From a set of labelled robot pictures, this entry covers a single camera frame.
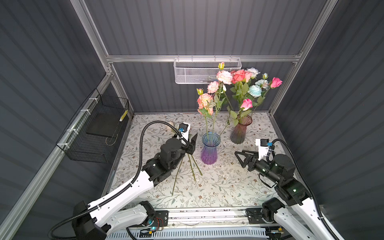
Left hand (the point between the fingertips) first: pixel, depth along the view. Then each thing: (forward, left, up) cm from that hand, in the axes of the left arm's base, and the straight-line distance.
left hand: (191, 132), depth 70 cm
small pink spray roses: (-5, 0, -32) cm, 32 cm away
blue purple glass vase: (+4, -11, -13) cm, 18 cm away
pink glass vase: (+21, -35, -30) cm, 51 cm away
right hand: (-9, -23, -5) cm, 25 cm away
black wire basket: (+3, +49, -4) cm, 49 cm away
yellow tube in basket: (+17, +37, -4) cm, 41 cm away
